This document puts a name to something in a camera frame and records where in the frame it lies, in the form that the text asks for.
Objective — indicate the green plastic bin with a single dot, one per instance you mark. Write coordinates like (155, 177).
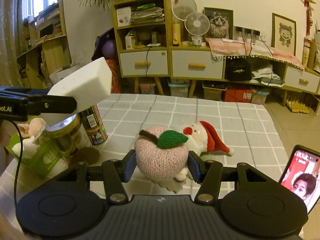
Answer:
(42, 160)

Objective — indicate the pink table runner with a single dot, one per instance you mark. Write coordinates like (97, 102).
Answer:
(237, 48)

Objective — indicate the storage box light blue lid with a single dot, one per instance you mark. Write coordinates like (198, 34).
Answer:
(260, 96)

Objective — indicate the small white desk fan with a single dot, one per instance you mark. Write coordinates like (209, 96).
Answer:
(197, 23)

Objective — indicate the small clear storage box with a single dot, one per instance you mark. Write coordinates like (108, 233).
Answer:
(147, 87)

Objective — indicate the white carton box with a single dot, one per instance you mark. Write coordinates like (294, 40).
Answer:
(123, 17)

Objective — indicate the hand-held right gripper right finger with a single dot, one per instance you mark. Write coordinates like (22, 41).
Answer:
(195, 167)

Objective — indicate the clear storage box blue lid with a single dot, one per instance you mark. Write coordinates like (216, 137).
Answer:
(178, 88)

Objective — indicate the large white fan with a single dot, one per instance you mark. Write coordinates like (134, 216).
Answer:
(183, 7)

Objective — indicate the framed cat picture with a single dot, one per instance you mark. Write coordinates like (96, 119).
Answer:
(218, 22)

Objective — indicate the white wall power strip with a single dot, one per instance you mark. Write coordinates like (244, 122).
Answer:
(247, 30)

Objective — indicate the wooden wall shelf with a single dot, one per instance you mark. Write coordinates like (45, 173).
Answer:
(50, 50)

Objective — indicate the pink knitted apple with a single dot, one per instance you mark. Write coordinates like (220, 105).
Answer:
(160, 157)

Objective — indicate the black bag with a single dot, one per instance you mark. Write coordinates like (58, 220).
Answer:
(238, 70)

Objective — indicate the long low wooden cabinet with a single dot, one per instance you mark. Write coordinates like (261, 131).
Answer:
(295, 77)

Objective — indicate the purple ball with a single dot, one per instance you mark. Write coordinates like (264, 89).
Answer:
(110, 50)

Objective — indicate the pink plush toy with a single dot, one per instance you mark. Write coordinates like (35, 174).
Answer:
(33, 127)

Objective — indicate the clear storage box dark lid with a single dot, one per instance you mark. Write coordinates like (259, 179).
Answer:
(212, 93)

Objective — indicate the smartphone with lit screen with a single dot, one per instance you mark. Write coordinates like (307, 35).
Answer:
(300, 180)

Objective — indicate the tall wooden shelf cabinet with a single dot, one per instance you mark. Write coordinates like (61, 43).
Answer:
(142, 65)

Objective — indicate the white sponge block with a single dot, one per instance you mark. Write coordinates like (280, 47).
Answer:
(85, 82)

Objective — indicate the stack of papers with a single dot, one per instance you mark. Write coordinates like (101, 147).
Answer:
(147, 15)

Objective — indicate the red cardboard box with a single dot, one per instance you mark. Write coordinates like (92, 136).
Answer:
(237, 95)

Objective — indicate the yellow bottle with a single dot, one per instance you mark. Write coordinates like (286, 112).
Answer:
(176, 33)

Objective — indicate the gold lid clear jar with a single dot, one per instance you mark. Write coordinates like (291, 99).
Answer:
(70, 140)

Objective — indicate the red hanging decoration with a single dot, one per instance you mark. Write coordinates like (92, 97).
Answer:
(307, 7)

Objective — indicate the santa plush toy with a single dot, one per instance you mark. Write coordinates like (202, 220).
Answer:
(212, 137)

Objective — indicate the black printed metal can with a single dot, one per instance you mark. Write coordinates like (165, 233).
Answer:
(96, 127)

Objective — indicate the framed cartoon girl picture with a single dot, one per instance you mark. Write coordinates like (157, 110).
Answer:
(283, 33)

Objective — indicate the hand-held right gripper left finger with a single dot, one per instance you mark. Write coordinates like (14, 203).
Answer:
(128, 167)

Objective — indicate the orange printed barrel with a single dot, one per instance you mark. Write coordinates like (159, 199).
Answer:
(115, 77)

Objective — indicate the wooden single drawer cabinet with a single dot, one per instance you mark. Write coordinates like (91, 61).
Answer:
(197, 65)

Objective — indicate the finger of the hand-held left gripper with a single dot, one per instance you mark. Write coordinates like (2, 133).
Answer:
(55, 105)
(25, 92)

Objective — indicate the egg tray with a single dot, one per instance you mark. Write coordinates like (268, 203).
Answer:
(297, 105)

